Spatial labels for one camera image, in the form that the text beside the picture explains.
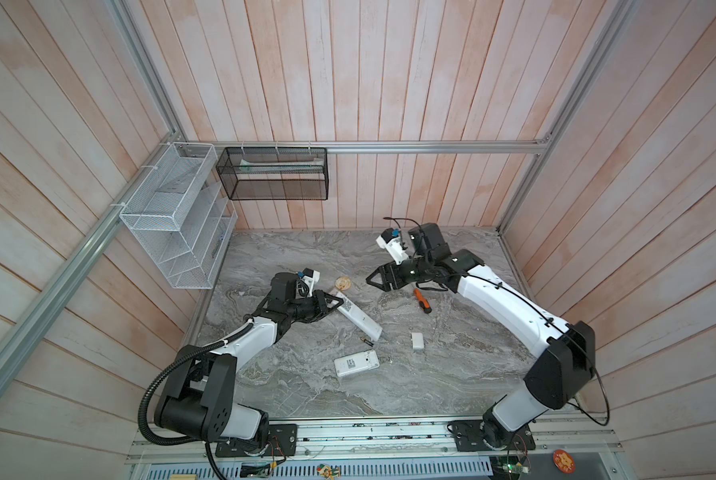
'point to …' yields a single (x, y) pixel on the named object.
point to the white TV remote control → (356, 316)
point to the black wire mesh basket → (275, 173)
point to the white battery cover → (417, 340)
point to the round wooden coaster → (343, 283)
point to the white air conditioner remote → (356, 363)
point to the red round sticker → (563, 461)
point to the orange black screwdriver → (422, 300)
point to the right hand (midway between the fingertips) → (373, 277)
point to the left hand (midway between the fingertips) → (342, 307)
